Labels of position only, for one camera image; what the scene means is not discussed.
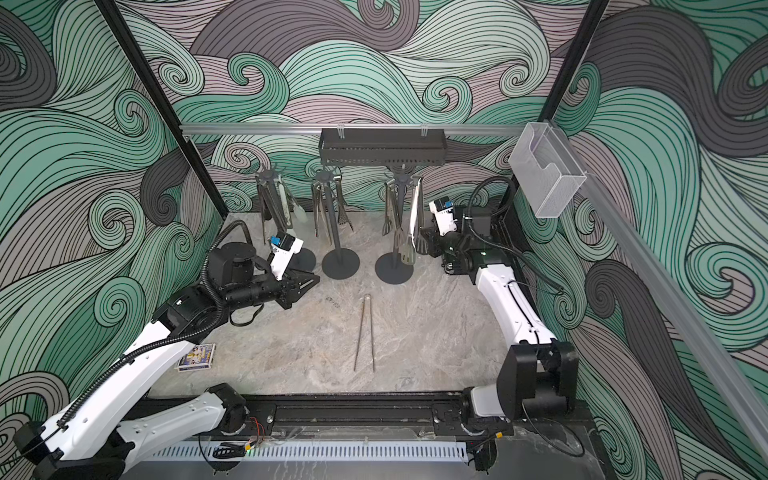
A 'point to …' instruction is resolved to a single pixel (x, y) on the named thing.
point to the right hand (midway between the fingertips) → (421, 230)
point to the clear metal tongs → (342, 211)
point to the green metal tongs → (286, 198)
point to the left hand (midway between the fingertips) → (315, 274)
